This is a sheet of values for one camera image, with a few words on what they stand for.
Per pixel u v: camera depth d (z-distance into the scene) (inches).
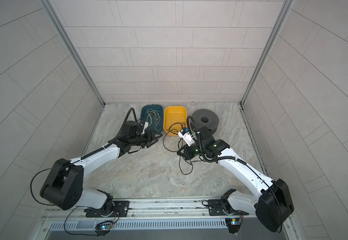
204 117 39.2
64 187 16.3
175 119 42.4
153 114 41.4
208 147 22.6
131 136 26.4
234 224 26.6
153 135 29.4
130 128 25.4
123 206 28.0
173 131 35.6
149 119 40.5
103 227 25.3
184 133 26.7
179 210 27.9
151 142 30.5
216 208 27.9
